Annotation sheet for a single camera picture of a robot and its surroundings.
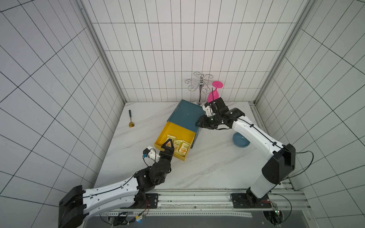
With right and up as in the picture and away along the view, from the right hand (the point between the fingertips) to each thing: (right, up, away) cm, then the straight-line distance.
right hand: (193, 126), depth 80 cm
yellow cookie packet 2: (-9, -10, -2) cm, 13 cm away
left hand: (-12, -10, -3) cm, 16 cm away
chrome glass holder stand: (+7, +27, +15) cm, 32 cm away
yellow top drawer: (-7, -4, 0) cm, 8 cm away
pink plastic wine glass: (+16, +21, +18) cm, 32 cm away
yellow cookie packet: (-13, -8, -10) cm, 18 cm away
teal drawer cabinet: (-4, +7, +4) cm, 9 cm away
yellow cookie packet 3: (-5, -12, -4) cm, 14 cm away
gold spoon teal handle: (-46, -1, +27) cm, 53 cm away
